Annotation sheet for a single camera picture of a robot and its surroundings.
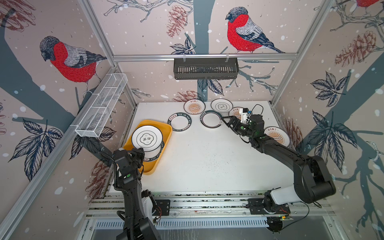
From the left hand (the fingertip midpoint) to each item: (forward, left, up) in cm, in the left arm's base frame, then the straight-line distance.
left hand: (141, 146), depth 81 cm
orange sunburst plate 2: (+15, -88, -13) cm, 90 cm away
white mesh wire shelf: (+16, +21, +17) cm, 31 cm away
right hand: (+12, -46, +6) cm, 48 cm away
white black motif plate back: (+43, -52, -12) cm, 68 cm away
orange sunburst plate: (+43, -29, -13) cm, 54 cm away
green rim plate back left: (+28, -19, -13) cm, 36 cm away
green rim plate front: (0, -3, -11) cm, 12 cm away
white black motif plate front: (+8, -2, -3) cm, 8 cm away
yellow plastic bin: (-9, -5, -8) cm, 13 cm away
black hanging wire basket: (+54, -38, +15) cm, 68 cm away
